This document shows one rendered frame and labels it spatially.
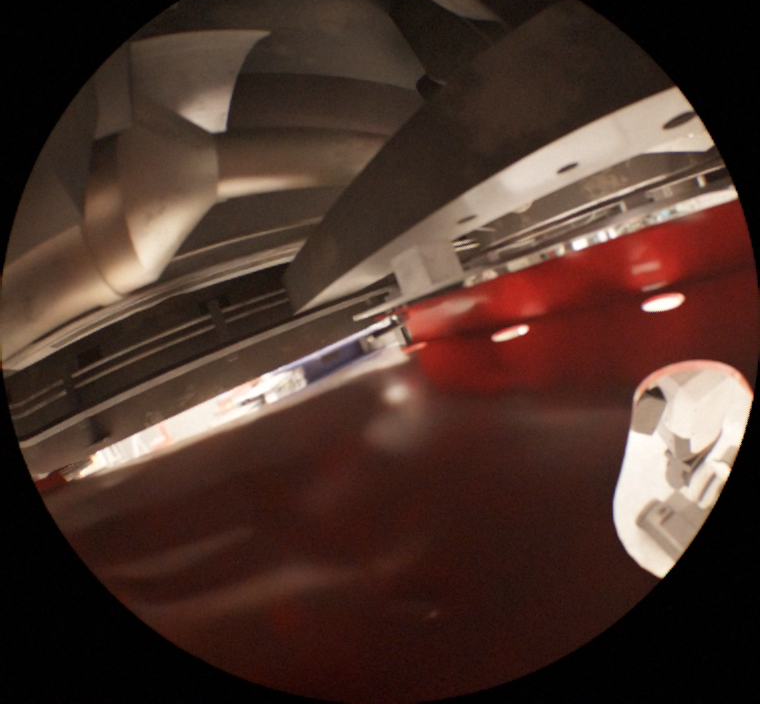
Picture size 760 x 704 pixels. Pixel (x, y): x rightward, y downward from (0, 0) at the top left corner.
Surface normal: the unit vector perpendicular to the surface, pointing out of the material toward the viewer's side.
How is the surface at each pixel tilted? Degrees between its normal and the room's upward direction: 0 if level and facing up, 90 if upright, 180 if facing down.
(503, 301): 87
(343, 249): 90
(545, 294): 87
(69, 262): 148
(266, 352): 90
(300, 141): 104
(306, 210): 118
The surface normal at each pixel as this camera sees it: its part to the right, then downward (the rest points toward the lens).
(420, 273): -0.77, 0.31
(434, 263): 0.54, -0.17
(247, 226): 0.65, 0.28
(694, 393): -0.58, -0.46
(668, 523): -0.38, -0.92
